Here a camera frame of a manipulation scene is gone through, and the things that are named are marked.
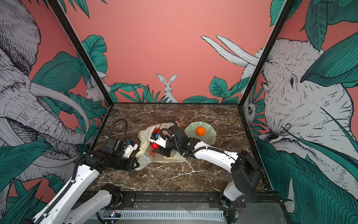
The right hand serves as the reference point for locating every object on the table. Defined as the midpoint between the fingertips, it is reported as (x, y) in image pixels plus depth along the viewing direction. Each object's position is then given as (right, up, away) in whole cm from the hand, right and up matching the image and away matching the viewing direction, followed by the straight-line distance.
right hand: (153, 145), depth 75 cm
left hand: (-7, -9, -2) cm, 12 cm away
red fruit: (+2, +1, -5) cm, 5 cm away
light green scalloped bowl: (+35, +1, +20) cm, 40 cm away
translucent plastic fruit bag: (-4, -6, +2) cm, 8 cm away
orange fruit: (+28, +5, +22) cm, 36 cm away
